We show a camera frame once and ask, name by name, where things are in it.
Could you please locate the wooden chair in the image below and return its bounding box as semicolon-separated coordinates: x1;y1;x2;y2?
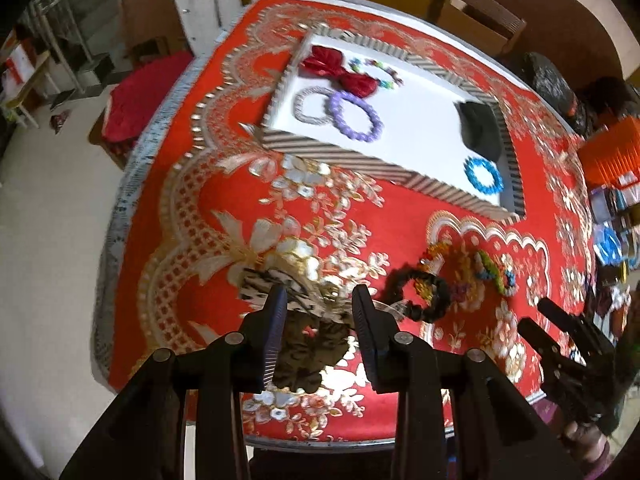
434;0;529;57

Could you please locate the purple bead bracelet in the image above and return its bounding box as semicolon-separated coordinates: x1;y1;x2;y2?
324;91;385;142

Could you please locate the red cushioned stool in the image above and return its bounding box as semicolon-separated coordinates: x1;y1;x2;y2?
89;52;197;170

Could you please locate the multicolour bead bracelet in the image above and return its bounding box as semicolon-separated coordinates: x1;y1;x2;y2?
349;57;404;91

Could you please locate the red floral tablecloth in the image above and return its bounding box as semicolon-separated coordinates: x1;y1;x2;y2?
92;0;601;444

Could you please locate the black plastic bag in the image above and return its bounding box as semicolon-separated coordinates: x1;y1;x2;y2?
515;52;597;135

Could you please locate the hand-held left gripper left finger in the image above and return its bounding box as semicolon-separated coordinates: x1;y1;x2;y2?
60;284;289;480

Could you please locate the red bow hair clip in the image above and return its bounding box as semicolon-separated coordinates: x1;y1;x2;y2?
300;45;346;78
337;71;380;98

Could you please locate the clear plastic hair clip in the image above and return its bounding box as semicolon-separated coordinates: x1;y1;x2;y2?
372;300;407;322

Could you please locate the leopard print scrunchie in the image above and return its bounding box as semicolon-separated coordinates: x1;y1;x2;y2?
237;266;321;317

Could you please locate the blue plastic packet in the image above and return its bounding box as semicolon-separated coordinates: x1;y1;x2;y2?
594;227;627;272

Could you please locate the black scrunchie with coloured beads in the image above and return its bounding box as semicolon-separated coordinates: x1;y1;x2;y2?
382;266;452;323

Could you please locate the metal rack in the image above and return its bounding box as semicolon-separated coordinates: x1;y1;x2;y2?
19;0;97;97

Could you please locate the green and blue bead bracelet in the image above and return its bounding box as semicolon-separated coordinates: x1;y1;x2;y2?
474;250;518;297

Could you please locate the orange plastic basket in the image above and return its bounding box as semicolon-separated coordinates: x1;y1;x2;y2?
576;115;640;190

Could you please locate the silver bracelet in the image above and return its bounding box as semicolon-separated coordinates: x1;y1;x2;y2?
292;86;337;125

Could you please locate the white tray with striped rim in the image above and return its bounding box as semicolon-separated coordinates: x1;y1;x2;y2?
256;26;527;224

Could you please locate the orange bead bracelet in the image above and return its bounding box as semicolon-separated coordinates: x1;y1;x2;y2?
419;240;476;281

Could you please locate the brown scrunchie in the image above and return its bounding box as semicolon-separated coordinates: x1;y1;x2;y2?
274;317;353;395

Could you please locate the black cloth scrunchie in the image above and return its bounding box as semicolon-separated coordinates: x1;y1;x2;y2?
457;101;505;157

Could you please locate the person's right hand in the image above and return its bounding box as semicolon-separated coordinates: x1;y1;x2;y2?
561;420;611;468

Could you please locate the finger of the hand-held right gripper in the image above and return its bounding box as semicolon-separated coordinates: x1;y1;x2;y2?
517;318;577;377
538;298;614;357

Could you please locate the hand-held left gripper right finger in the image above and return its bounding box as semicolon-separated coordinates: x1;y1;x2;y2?
351;284;586;480

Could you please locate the cardboard box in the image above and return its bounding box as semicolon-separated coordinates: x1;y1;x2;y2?
112;0;190;57

